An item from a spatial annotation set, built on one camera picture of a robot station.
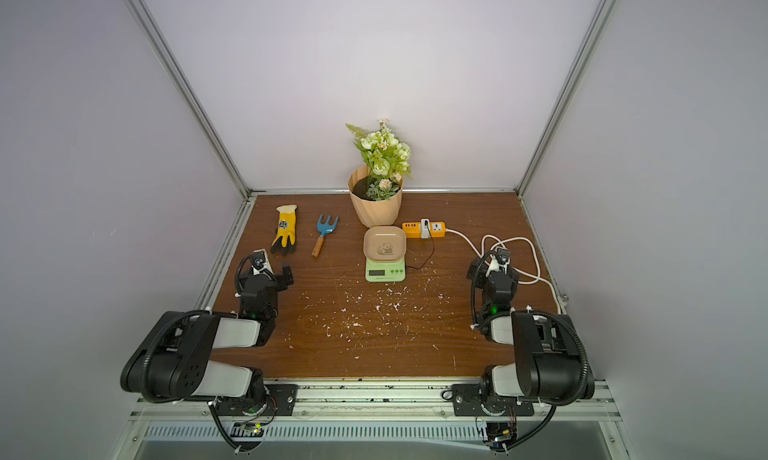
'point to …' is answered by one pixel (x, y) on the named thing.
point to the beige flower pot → (377, 214)
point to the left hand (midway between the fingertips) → (271, 260)
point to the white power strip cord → (501, 242)
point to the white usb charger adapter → (424, 230)
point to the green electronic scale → (378, 271)
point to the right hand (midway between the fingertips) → (493, 257)
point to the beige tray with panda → (384, 244)
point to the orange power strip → (413, 229)
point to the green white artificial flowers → (386, 157)
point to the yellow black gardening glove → (285, 240)
